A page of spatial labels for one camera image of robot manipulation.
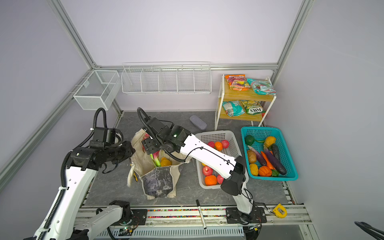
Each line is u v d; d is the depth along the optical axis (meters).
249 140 0.96
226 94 0.84
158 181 0.69
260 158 0.91
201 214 0.74
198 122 1.11
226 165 0.45
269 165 0.87
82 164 0.43
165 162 0.87
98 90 0.98
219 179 0.81
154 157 0.68
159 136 0.50
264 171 0.83
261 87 0.79
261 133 0.99
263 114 0.95
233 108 0.96
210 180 0.80
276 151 0.91
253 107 0.97
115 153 0.56
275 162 0.88
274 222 0.73
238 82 0.87
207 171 0.84
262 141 1.01
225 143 0.96
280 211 0.74
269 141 0.96
